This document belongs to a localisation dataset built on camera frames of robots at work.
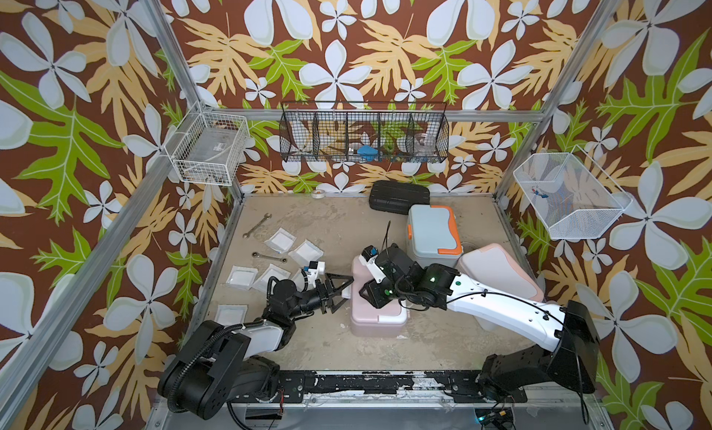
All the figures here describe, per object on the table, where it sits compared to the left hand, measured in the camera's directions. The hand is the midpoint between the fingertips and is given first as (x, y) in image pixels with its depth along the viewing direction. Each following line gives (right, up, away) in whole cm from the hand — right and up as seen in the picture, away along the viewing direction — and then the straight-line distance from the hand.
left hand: (353, 286), depth 76 cm
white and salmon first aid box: (+42, +5, +6) cm, 42 cm away
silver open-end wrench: (-37, +20, +38) cm, 56 cm away
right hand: (+2, -1, 0) cm, 3 cm away
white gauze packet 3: (-40, -2, +20) cm, 45 cm away
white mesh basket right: (+66, +25, +6) cm, 71 cm away
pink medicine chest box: (+4, -8, -4) cm, 10 cm away
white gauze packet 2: (-18, +7, +26) cm, 32 cm away
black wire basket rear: (+6, +50, +20) cm, 54 cm away
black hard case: (+16, +28, +35) cm, 48 cm away
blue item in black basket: (+5, +42, +18) cm, 46 cm away
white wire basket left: (-46, +42, +10) cm, 63 cm away
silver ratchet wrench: (-36, +6, +25) cm, 44 cm away
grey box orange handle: (+26, +14, +13) cm, 32 cm away
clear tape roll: (-16, +31, +46) cm, 58 cm away
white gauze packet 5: (-40, -12, +12) cm, 43 cm away
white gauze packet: (-28, +11, +29) cm, 42 cm away
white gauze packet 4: (-29, +1, +20) cm, 35 cm away
